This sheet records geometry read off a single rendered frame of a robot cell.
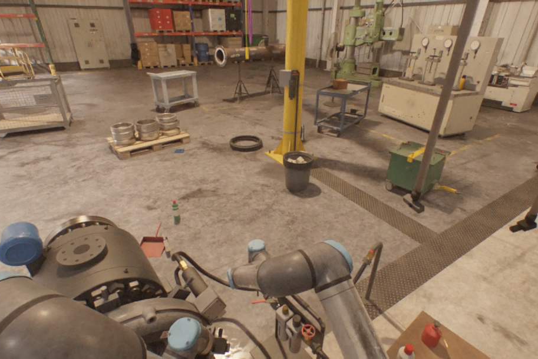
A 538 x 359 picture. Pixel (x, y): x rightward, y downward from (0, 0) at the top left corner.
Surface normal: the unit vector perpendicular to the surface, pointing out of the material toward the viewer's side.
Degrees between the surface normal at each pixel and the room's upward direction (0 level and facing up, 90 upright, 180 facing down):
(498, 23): 90
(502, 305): 0
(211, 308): 90
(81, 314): 39
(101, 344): 45
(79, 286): 10
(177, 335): 19
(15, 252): 90
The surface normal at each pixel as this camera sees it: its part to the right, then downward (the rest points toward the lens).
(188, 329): -0.12, -0.69
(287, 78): -0.22, 0.47
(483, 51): -0.93, 0.18
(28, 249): 0.62, 0.38
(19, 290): 0.17, -0.98
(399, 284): 0.00, -0.88
